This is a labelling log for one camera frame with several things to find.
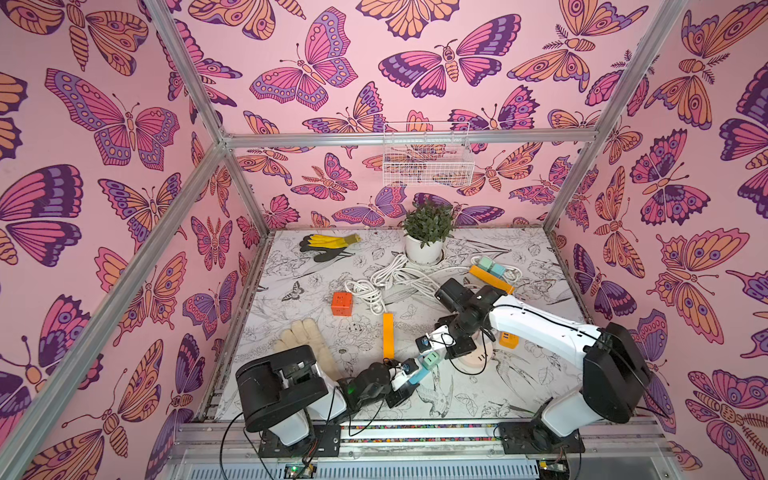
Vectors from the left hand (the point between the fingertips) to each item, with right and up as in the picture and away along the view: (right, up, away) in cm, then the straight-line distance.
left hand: (414, 374), depth 84 cm
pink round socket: (+20, +5, +1) cm, 20 cm away
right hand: (+7, +9, -2) cm, 12 cm away
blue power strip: (+1, +4, -11) cm, 11 cm away
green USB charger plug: (+4, +6, -5) cm, 8 cm away
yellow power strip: (-7, +9, +7) cm, 14 cm away
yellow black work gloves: (-30, +37, +29) cm, 56 cm away
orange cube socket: (-22, +18, +10) cm, 30 cm away
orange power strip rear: (+27, +25, +16) cm, 40 cm away
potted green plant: (+4, +42, +10) cm, 43 cm away
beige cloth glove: (-33, +10, +6) cm, 34 cm away
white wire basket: (+5, +66, +11) cm, 67 cm away
